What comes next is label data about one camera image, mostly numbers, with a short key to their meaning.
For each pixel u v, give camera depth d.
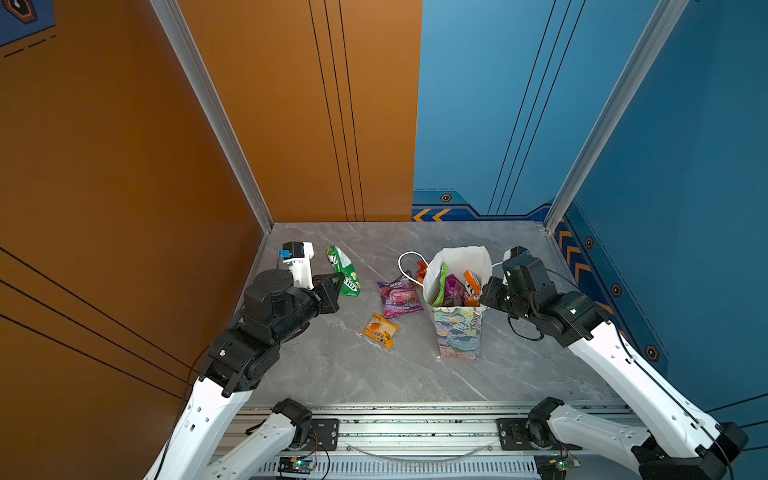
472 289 0.85
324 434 0.74
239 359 0.40
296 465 0.71
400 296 0.95
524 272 0.51
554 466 0.71
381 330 0.90
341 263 0.62
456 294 0.87
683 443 0.37
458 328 0.72
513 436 0.72
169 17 0.70
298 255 0.53
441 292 0.78
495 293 0.62
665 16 0.70
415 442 0.73
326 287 0.52
